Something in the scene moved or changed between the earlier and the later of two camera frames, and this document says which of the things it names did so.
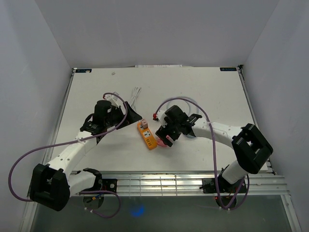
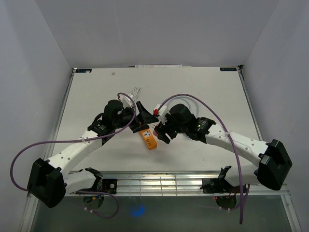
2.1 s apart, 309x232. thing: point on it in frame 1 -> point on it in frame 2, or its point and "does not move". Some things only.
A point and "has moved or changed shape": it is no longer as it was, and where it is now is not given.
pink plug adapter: x=160 y=142 has moved or changed shape
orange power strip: x=148 y=138 does not move
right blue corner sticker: x=228 y=69 does not move
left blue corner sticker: x=83 y=70 does not move
